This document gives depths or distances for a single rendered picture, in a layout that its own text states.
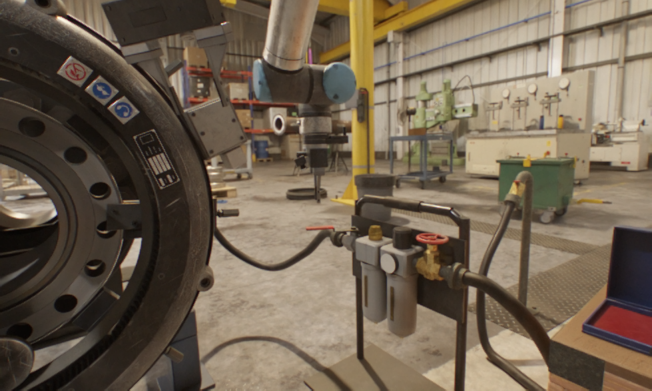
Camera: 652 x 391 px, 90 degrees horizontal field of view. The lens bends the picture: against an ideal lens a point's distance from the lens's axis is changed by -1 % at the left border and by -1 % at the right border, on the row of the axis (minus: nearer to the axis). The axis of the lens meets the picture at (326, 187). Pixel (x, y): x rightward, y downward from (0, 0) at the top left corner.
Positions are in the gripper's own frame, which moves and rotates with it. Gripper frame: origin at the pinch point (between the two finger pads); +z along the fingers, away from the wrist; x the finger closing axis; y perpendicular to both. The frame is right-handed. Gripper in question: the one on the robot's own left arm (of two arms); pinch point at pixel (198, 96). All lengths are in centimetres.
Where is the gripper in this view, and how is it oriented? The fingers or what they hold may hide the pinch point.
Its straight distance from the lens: 51.4
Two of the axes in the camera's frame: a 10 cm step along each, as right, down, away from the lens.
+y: 0.8, -5.1, 8.5
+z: 1.9, 8.5, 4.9
